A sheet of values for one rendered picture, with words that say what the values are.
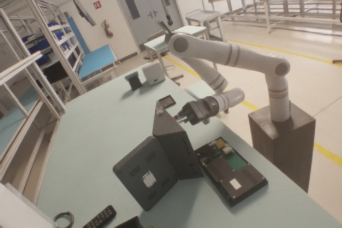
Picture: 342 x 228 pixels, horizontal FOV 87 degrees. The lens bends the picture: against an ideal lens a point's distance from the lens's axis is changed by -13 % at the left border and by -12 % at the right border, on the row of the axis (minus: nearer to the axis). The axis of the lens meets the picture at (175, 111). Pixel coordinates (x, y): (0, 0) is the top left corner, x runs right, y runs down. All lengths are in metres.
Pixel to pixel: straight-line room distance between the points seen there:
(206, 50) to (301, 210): 0.60
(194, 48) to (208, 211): 0.56
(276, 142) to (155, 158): 0.60
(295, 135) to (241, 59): 0.46
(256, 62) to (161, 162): 0.53
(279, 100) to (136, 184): 0.71
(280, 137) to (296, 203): 0.45
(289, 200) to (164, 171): 0.37
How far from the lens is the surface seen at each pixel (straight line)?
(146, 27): 7.31
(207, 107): 0.71
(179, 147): 0.60
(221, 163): 0.69
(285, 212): 0.61
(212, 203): 0.64
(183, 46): 0.78
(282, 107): 1.03
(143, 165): 0.59
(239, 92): 0.87
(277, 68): 0.90
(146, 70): 1.42
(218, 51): 0.81
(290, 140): 1.07
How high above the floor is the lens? 1.54
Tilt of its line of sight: 31 degrees down
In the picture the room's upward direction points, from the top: 22 degrees counter-clockwise
